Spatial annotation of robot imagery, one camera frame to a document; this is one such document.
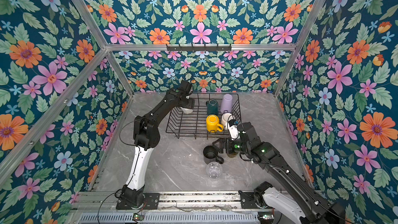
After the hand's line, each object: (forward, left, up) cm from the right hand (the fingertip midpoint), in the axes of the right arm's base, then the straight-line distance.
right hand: (219, 142), depth 73 cm
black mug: (+1, +4, -18) cm, 19 cm away
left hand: (+34, +17, -6) cm, 38 cm away
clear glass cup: (-7, +2, -20) cm, 21 cm away
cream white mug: (+29, +20, -12) cm, 37 cm away
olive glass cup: (-7, -5, +5) cm, 10 cm away
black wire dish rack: (+22, +15, -18) cm, 33 cm away
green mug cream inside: (+28, +3, -7) cm, 29 cm away
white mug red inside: (+22, -5, -9) cm, 24 cm away
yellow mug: (+17, +3, -9) cm, 19 cm away
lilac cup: (+32, -6, -9) cm, 34 cm away
